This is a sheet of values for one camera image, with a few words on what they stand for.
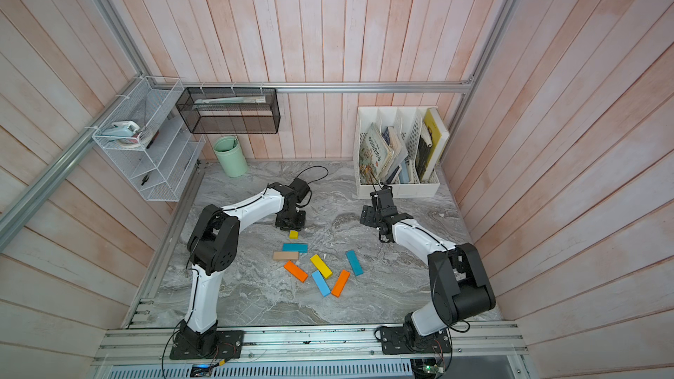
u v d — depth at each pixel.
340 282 0.86
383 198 0.72
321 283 0.84
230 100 0.90
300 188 0.82
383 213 0.72
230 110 1.04
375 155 1.01
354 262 0.90
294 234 0.94
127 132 0.68
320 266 0.88
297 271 0.88
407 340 0.66
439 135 0.93
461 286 0.45
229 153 1.04
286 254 0.91
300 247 0.94
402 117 1.02
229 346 0.73
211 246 0.55
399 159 1.00
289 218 0.83
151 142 0.74
